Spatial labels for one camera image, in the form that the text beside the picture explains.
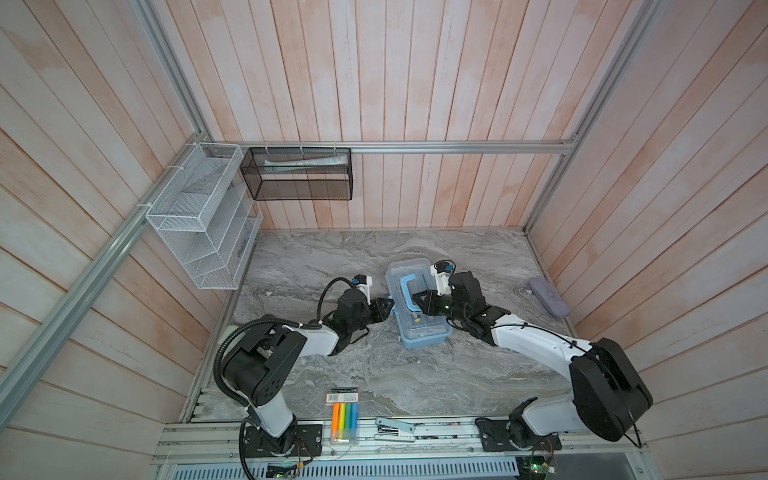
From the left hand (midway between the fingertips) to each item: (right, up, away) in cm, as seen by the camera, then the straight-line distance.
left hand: (393, 307), depth 90 cm
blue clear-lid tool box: (+4, +9, +1) cm, 10 cm away
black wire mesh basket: (-33, +45, +14) cm, 58 cm away
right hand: (+6, +4, -4) cm, 8 cm away
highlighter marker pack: (-14, -26, -13) cm, 32 cm away
